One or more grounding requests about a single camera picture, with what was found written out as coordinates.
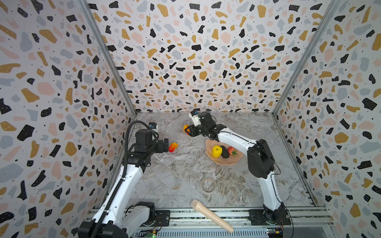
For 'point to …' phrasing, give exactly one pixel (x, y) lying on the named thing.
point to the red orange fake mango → (172, 147)
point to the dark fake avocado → (224, 153)
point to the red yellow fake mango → (185, 127)
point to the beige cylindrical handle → (196, 205)
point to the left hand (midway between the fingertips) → (158, 137)
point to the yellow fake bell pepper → (217, 150)
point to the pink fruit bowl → (209, 144)
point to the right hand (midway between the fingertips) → (185, 125)
